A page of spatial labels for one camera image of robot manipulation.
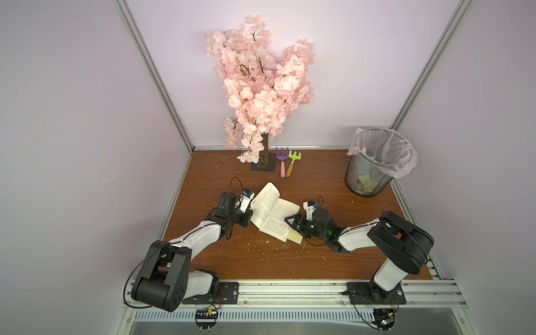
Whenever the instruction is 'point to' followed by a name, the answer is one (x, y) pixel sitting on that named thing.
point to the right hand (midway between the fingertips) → (288, 216)
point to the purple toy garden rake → (283, 158)
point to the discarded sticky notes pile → (366, 182)
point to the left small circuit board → (206, 318)
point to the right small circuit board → (384, 318)
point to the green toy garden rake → (294, 157)
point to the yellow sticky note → (294, 236)
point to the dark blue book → (271, 213)
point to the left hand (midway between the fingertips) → (252, 209)
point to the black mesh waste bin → (358, 165)
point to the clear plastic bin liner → (391, 151)
